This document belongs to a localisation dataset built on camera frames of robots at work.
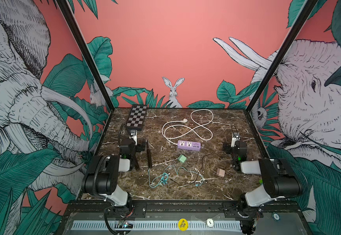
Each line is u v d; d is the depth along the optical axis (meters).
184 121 1.11
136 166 0.88
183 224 0.70
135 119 1.09
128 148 0.72
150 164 0.88
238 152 0.73
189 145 0.96
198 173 0.88
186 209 0.75
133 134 0.81
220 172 0.85
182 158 0.91
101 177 0.44
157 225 0.70
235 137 0.81
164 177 0.84
